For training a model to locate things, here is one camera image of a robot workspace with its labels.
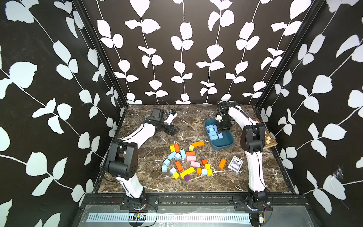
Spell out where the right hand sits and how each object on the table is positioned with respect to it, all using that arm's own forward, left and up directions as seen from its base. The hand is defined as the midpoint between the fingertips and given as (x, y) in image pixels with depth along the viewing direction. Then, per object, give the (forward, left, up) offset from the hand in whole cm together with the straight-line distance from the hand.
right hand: (219, 129), depth 100 cm
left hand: (-2, +32, +8) cm, 33 cm away
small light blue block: (-29, +32, -3) cm, 43 cm away
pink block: (-24, +18, -4) cm, 31 cm away
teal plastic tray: (-6, -6, -6) cm, 10 cm away
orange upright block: (-26, +28, -3) cm, 39 cm away
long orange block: (-10, +16, -5) cm, 19 cm away
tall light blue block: (-18, +26, -3) cm, 32 cm away
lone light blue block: (+1, +5, -2) cm, 6 cm away
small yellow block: (-32, +30, -3) cm, 44 cm away
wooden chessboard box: (-7, -35, -3) cm, 36 cm away
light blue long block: (-19, +33, -3) cm, 39 cm away
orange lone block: (-24, +1, -4) cm, 24 cm away
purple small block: (-33, +23, -4) cm, 40 cm away
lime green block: (-14, +21, -2) cm, 25 cm away
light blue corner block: (-28, +37, -3) cm, 47 cm away
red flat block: (-18, +21, -4) cm, 28 cm away
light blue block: (-24, +36, -2) cm, 43 cm away
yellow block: (-14, +33, -2) cm, 36 cm away
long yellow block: (-29, +22, -4) cm, 37 cm away
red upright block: (-14, +30, -4) cm, 33 cm away
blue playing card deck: (-25, -7, -3) cm, 26 cm away
